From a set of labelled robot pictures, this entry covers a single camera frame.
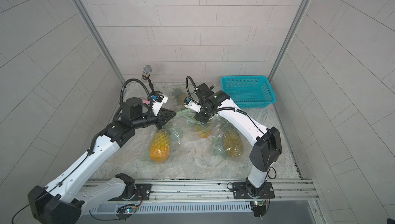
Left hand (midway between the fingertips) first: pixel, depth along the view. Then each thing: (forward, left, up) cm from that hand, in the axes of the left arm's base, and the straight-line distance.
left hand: (176, 113), depth 70 cm
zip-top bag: (0, +3, -20) cm, 20 cm away
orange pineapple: (-3, -11, -13) cm, 17 cm away
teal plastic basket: (+36, -46, -24) cm, 63 cm away
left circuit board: (-35, +21, -25) cm, 48 cm away
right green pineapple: (-7, -27, -16) cm, 32 cm away
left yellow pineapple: (-11, +9, -15) cm, 21 cm away
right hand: (+5, -10, -10) cm, 15 cm away
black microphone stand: (+30, +22, -12) cm, 39 cm away
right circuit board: (-33, -38, -26) cm, 56 cm away
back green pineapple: (+24, +3, -17) cm, 30 cm away
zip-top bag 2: (+5, -22, -19) cm, 29 cm away
